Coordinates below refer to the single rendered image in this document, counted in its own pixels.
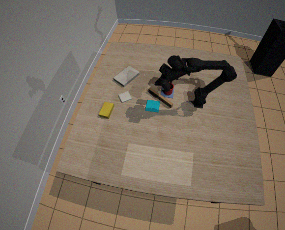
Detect yellow rectangular block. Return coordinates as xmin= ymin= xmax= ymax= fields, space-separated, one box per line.
xmin=99 ymin=102 xmax=114 ymax=119

